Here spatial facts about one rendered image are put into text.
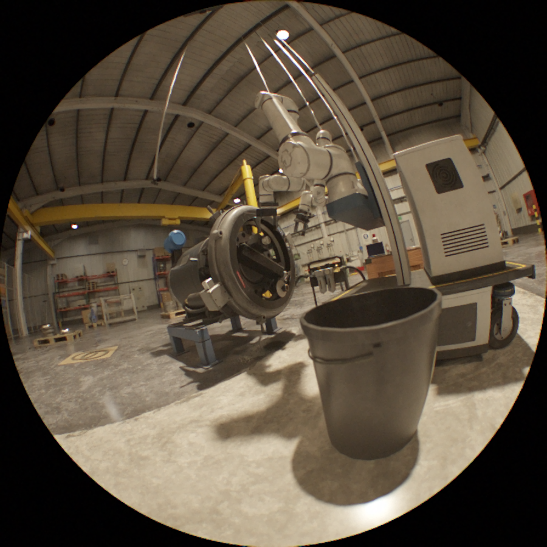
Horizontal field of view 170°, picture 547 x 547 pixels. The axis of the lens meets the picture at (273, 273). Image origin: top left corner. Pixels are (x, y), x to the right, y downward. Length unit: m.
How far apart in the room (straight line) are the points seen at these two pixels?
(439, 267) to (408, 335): 0.49
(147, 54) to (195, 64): 1.89
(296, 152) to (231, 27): 7.65
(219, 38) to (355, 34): 4.86
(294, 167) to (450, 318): 0.78
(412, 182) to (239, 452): 1.05
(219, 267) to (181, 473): 0.85
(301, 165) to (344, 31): 8.62
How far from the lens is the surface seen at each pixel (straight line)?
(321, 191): 1.32
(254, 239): 1.03
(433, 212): 0.76
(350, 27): 9.24
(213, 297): 0.87
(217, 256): 0.93
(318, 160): 0.77
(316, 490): 0.50
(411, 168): 0.81
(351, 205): 0.74
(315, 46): 8.99
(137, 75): 8.69
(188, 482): 0.60
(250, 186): 5.58
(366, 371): 0.31
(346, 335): 0.27
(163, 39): 8.08
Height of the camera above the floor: 0.46
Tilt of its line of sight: 2 degrees up
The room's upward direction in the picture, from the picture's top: 12 degrees counter-clockwise
